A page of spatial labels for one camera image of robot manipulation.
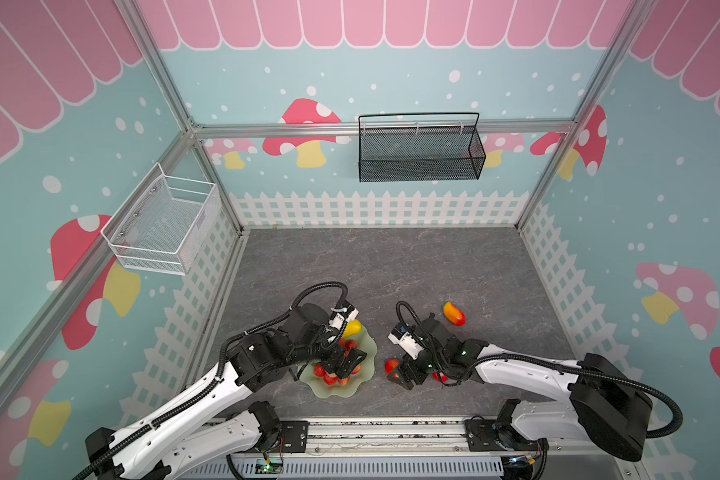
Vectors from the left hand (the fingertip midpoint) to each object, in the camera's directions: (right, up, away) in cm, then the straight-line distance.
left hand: (347, 349), depth 70 cm
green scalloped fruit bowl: (-9, -13, +10) cm, 18 cm away
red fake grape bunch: (-5, -11, +11) cm, 16 cm away
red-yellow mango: (+32, +4, +22) cm, 38 cm away
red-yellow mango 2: (+11, -8, +12) cm, 18 cm away
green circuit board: (-19, -29, +2) cm, 35 cm away
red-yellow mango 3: (+21, -4, -6) cm, 22 cm away
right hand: (+12, -8, +11) cm, 19 cm away
